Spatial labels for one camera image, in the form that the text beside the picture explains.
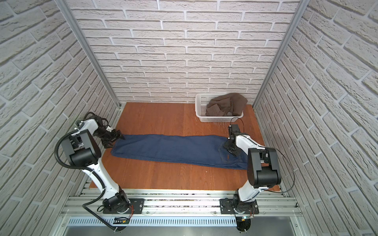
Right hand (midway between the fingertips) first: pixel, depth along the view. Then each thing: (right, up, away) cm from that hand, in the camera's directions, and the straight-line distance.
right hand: (229, 148), depth 94 cm
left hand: (-73, +5, 0) cm, 73 cm away
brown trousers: (+5, +30, +16) cm, 35 cm away
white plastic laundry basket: (-16, +34, +23) cm, 45 cm away
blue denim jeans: (-34, -2, +2) cm, 34 cm away
